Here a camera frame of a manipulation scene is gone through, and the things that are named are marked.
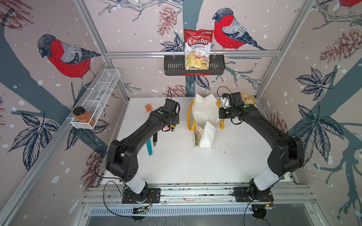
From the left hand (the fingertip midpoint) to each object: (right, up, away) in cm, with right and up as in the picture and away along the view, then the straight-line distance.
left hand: (177, 115), depth 87 cm
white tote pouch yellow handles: (+19, -3, +20) cm, 28 cm away
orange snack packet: (-25, +5, +27) cm, 37 cm away
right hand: (+27, +2, +2) cm, 27 cm away
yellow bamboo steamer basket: (+57, +12, +26) cm, 64 cm away
